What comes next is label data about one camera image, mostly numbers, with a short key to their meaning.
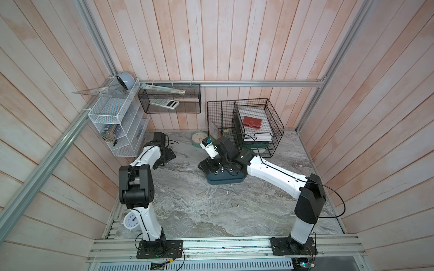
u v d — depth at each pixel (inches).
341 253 28.8
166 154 34.3
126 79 32.5
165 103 38.7
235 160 23.3
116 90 34.0
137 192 20.2
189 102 42.1
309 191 18.0
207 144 27.4
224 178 37.8
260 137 36.6
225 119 46.5
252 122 36.9
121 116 27.4
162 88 36.0
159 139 30.9
